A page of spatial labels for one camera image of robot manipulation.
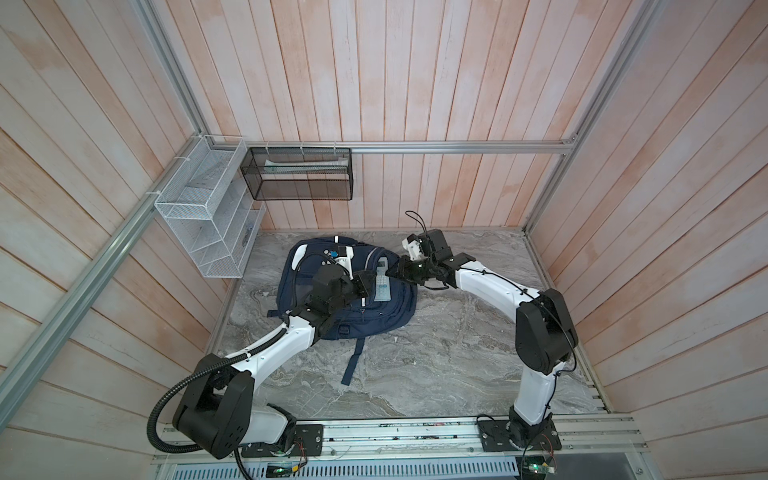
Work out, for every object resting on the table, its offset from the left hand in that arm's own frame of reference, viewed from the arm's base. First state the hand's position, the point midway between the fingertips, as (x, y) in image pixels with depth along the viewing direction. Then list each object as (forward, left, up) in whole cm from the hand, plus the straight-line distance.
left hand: (379, 278), depth 81 cm
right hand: (+5, -2, -6) cm, 8 cm away
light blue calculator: (+1, -1, -8) cm, 8 cm away
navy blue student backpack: (-2, -4, -10) cm, 11 cm away
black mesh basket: (+42, +28, +5) cm, 50 cm away
